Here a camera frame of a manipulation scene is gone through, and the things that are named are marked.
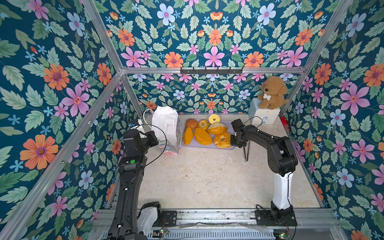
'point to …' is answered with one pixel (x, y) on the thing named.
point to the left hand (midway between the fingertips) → (154, 130)
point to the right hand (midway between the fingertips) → (234, 142)
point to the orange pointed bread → (188, 135)
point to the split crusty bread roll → (217, 128)
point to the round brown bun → (192, 123)
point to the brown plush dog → (274, 91)
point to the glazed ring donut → (223, 141)
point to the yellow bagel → (203, 124)
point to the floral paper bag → (167, 126)
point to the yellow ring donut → (214, 118)
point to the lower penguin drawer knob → (265, 118)
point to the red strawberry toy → (283, 121)
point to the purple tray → (194, 143)
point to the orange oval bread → (202, 136)
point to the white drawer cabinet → (259, 115)
